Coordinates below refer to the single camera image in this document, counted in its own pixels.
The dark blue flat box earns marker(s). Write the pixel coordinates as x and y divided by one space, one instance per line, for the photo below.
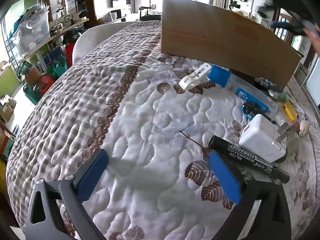
259 82

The black permanent marker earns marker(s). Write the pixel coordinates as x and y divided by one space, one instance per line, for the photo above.
248 159

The green labelled tube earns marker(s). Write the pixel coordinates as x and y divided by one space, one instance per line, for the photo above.
278 96

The yellow sponge block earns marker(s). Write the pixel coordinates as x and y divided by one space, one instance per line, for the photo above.
289 111

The quilted leaf-pattern bedspread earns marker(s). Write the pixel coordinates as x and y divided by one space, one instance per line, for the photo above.
124 97

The brown cardboard box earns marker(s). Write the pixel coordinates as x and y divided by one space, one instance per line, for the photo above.
211 34

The white plastic clothes clip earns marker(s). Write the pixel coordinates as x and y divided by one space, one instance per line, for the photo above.
197 77

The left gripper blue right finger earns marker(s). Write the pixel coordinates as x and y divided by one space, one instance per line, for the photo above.
261 210

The clear plastic storage bin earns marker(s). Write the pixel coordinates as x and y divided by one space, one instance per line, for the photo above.
32 29

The person's right hand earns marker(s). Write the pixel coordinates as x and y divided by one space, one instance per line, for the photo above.
315 40

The clear water bottle blue cap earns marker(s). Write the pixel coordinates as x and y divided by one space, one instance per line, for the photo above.
242 88

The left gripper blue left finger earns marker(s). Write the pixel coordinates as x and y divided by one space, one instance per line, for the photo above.
44 220

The white power adapter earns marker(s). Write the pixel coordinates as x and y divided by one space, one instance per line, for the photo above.
261 137

